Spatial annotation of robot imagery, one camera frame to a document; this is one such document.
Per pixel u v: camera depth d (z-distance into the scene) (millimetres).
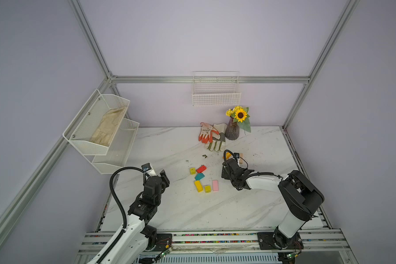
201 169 981
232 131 1110
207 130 1174
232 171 733
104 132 772
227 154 809
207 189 902
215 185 914
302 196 467
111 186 563
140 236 628
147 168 687
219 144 1105
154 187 593
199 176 938
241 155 1043
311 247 734
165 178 721
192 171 956
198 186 898
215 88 956
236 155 839
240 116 954
